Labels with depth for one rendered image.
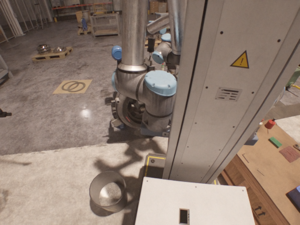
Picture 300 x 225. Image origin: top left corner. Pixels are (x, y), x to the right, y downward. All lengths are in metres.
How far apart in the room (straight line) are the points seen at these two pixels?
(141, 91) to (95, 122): 1.77
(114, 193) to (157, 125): 1.01
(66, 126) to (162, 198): 2.03
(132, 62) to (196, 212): 0.77
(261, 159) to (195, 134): 1.10
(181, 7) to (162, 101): 0.42
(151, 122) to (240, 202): 0.61
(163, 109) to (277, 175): 1.27
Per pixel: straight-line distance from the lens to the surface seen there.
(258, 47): 0.47
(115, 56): 1.95
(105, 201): 1.56
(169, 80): 0.64
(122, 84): 0.72
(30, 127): 2.89
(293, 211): 1.57
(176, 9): 0.73
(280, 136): 2.03
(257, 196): 1.59
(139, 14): 0.67
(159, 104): 0.64
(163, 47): 0.96
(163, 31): 1.43
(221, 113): 0.56
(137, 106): 1.39
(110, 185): 1.60
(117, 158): 1.87
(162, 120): 0.71
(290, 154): 1.88
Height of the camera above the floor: 1.60
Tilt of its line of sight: 43 degrees down
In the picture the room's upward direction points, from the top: straight up
